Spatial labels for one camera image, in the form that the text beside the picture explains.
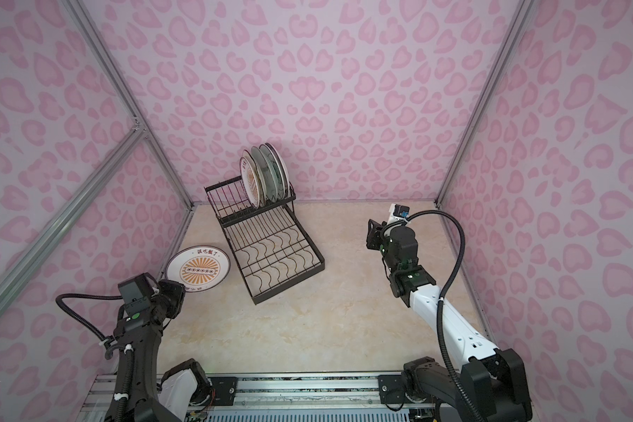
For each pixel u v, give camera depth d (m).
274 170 0.82
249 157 0.82
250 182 0.92
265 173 0.83
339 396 0.73
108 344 0.58
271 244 1.04
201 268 0.88
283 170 0.82
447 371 0.40
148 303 0.60
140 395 0.42
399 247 0.58
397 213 0.66
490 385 0.40
